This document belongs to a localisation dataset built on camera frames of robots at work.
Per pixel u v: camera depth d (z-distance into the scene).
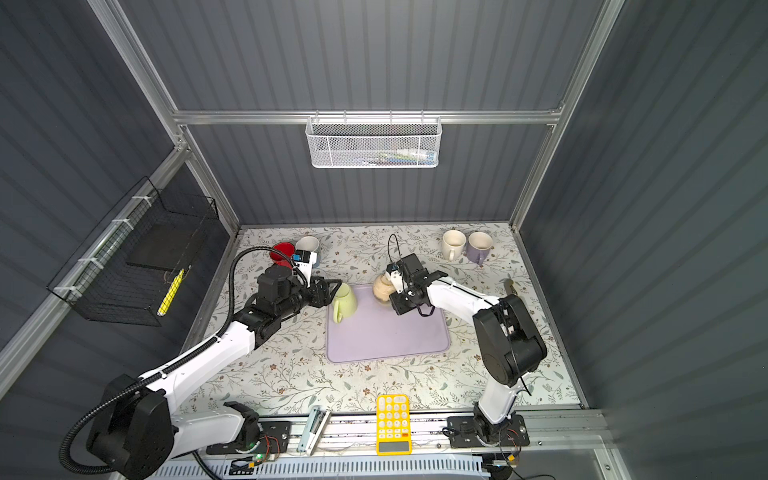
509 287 1.00
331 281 0.73
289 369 0.85
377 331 0.94
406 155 0.92
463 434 0.73
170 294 0.68
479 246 1.08
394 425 0.74
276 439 0.72
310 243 1.05
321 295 0.74
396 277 0.86
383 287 0.89
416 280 0.72
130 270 0.72
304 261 0.71
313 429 0.74
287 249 1.11
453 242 1.07
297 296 0.70
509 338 0.50
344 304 0.89
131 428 0.40
